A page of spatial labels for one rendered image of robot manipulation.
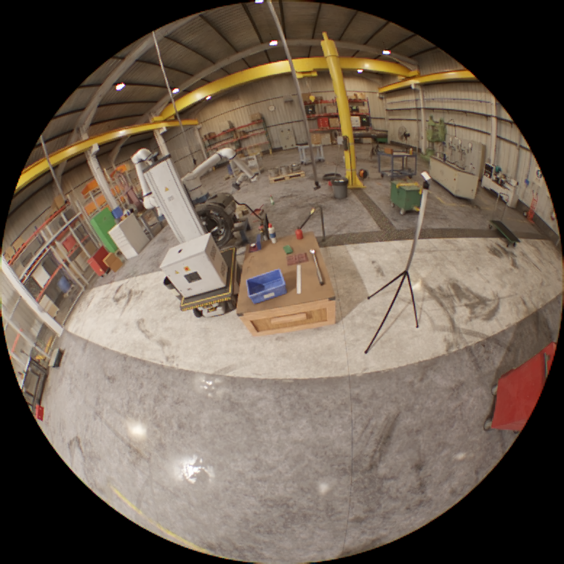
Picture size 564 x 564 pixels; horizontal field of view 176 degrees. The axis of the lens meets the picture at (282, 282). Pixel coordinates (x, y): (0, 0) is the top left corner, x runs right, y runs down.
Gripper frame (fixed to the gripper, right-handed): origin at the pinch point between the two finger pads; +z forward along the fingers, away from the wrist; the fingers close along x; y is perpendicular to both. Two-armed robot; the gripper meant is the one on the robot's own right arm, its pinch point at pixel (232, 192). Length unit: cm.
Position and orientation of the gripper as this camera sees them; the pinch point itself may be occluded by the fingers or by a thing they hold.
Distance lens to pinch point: 280.3
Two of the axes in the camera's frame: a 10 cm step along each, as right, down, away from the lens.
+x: -7.8, -5.7, -2.6
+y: 1.6, -5.9, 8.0
